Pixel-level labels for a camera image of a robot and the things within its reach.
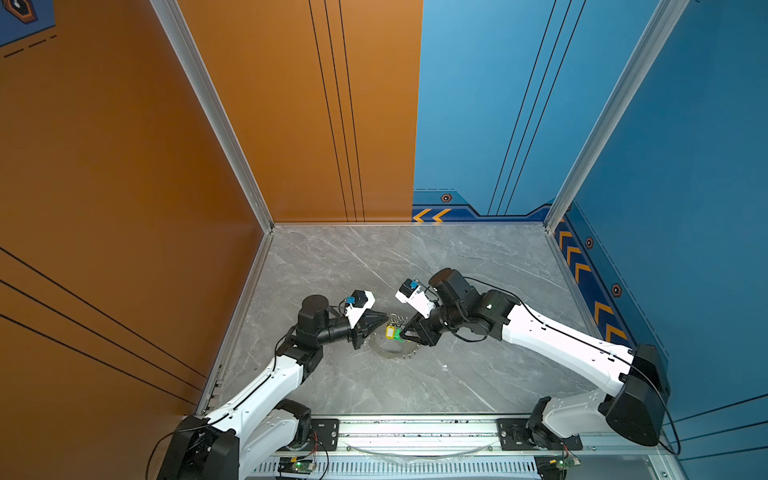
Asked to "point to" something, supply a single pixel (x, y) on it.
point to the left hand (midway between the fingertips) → (384, 315)
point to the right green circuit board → (567, 462)
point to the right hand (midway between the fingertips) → (402, 331)
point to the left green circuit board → (302, 465)
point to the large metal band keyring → (386, 339)
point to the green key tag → (397, 335)
